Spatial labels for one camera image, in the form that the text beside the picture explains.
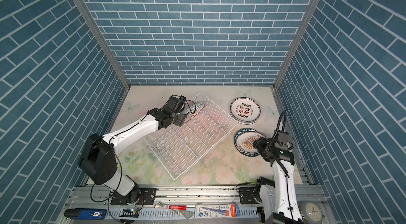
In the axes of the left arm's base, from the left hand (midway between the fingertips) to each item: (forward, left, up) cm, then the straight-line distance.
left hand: (177, 113), depth 89 cm
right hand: (-17, -43, -3) cm, 46 cm away
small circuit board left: (-44, +19, -17) cm, 51 cm away
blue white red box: (-45, -21, -12) cm, 51 cm away
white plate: (+8, -42, -9) cm, 44 cm away
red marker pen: (-43, -3, -12) cm, 45 cm away
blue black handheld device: (-45, +36, -11) cm, 58 cm away
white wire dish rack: (-16, -3, -11) cm, 20 cm away
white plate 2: (-12, -38, -10) cm, 41 cm away
